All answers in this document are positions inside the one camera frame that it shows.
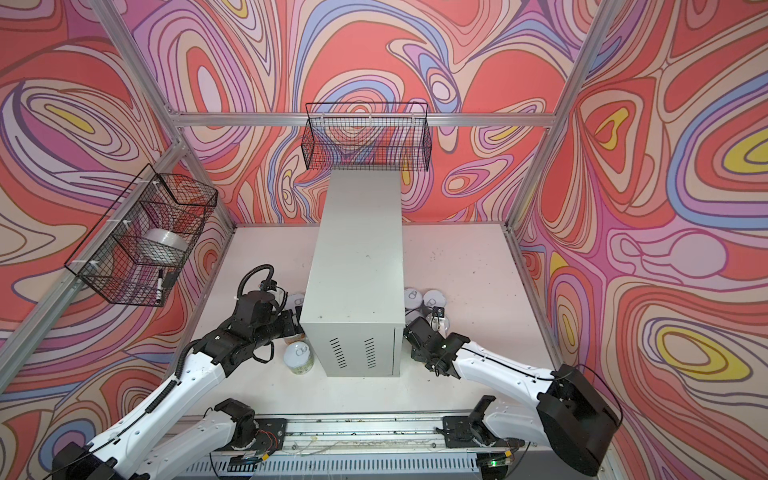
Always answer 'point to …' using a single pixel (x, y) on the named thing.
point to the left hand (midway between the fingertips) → (302, 313)
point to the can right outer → (434, 298)
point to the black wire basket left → (113, 259)
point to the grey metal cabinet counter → (353, 315)
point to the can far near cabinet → (294, 300)
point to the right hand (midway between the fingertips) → (431, 352)
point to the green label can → (298, 357)
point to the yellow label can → (439, 324)
